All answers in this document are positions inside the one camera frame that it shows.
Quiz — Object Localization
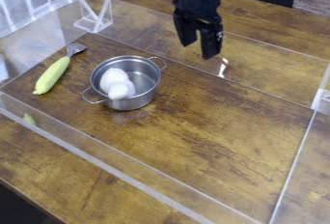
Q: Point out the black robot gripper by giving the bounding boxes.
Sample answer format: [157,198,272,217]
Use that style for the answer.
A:
[172,0,223,60]

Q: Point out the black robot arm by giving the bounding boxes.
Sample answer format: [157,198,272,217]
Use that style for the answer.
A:
[172,0,223,60]

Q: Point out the silver metal pot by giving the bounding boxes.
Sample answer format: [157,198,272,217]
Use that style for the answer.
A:
[82,55,165,111]

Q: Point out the clear acrylic triangle stand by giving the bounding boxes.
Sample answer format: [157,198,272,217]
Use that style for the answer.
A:
[73,0,113,34]

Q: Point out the grey metal spatula head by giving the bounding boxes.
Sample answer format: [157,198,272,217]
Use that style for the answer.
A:
[66,43,87,57]

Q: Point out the yellow green corn cob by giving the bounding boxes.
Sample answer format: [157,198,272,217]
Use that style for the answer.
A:
[32,56,70,95]

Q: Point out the clear acrylic front barrier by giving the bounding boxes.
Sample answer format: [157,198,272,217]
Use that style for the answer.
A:
[0,92,262,224]

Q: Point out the clear acrylic barrier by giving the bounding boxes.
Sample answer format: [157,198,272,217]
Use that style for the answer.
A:
[0,92,262,224]
[268,64,330,224]

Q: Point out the clear acrylic right barrier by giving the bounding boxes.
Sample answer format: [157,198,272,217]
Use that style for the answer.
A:
[268,64,330,224]

